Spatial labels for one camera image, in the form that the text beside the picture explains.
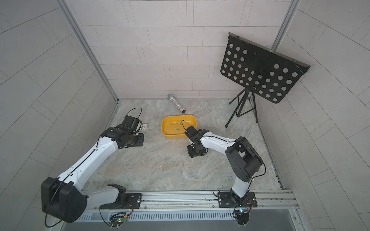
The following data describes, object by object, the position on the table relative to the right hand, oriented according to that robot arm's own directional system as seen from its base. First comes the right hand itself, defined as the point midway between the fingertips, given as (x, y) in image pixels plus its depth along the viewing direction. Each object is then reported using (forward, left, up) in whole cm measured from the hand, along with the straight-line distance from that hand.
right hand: (192, 155), depth 88 cm
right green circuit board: (-32, -22, -2) cm, 39 cm away
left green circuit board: (-30, +38, 0) cm, 48 cm away
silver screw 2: (+24, +14, +2) cm, 28 cm away
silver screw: (+19, +10, +2) cm, 22 cm away
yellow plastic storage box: (+20, +11, +2) cm, 23 cm away
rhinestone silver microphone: (+48, +14, +5) cm, 50 cm away
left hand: (+6, +27, +13) cm, 31 cm away
